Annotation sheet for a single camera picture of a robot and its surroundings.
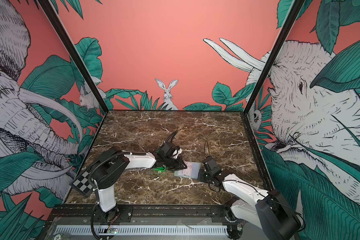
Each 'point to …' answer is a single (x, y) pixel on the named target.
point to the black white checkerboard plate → (82, 183)
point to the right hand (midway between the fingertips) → (198, 174)
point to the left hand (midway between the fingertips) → (188, 166)
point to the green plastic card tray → (161, 169)
